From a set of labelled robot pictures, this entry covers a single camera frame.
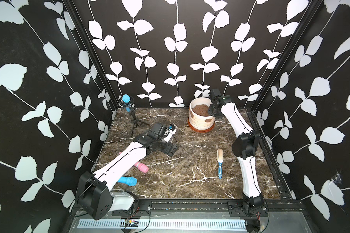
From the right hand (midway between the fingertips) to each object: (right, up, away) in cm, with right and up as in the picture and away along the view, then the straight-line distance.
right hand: (211, 111), depth 98 cm
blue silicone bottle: (-49, -41, -19) cm, 66 cm away
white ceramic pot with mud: (-9, -5, -3) cm, 10 cm away
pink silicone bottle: (-45, -34, -14) cm, 58 cm away
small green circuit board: (-47, -58, -27) cm, 79 cm away
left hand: (-27, -19, -17) cm, 37 cm away
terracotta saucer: (-7, -14, +6) cm, 17 cm away
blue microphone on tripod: (-56, +5, -3) cm, 57 cm away
